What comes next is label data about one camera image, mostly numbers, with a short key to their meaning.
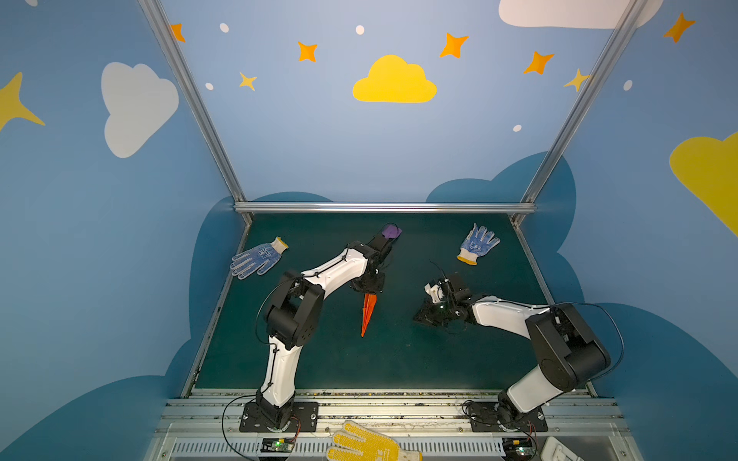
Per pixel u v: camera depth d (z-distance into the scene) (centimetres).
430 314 83
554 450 69
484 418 74
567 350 46
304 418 75
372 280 82
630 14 69
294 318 52
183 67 78
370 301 93
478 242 114
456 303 73
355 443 71
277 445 72
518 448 71
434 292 91
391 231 118
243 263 107
